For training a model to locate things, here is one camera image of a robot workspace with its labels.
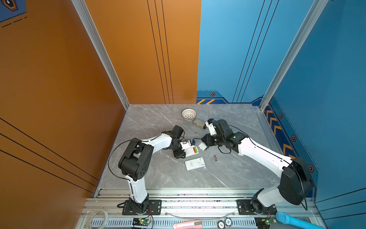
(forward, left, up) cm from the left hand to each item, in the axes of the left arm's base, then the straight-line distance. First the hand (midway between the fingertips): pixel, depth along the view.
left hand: (181, 150), depth 95 cm
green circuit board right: (-39, -42, 0) cm, 57 cm away
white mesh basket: (+30, -5, +3) cm, 31 cm away
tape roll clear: (-39, +36, 0) cm, 53 cm away
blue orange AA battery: (-5, -22, 0) cm, 23 cm away
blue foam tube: (-38, -52, +4) cm, 65 cm away
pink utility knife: (-40, -5, 0) cm, 41 cm away
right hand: (-1, -12, +15) cm, 19 cm away
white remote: (-1, -7, +2) cm, 7 cm away
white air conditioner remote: (-10, -8, +2) cm, 13 cm away
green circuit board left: (-39, +20, -2) cm, 44 cm away
